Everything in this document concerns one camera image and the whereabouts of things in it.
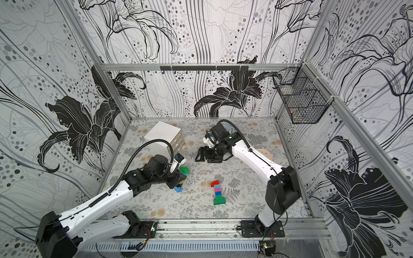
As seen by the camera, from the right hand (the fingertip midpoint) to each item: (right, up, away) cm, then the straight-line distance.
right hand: (203, 159), depth 79 cm
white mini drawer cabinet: (-24, +14, +15) cm, 31 cm away
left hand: (-9, -9, -1) cm, 13 cm away
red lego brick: (+6, -14, +7) cm, 17 cm away
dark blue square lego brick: (+8, -19, +4) cm, 21 cm away
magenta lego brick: (+7, -18, +6) cm, 20 cm away
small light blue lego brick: (+7, -16, +7) cm, 19 cm away
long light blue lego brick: (-11, -14, -4) cm, 18 cm away
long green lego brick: (+8, -20, -1) cm, 22 cm away
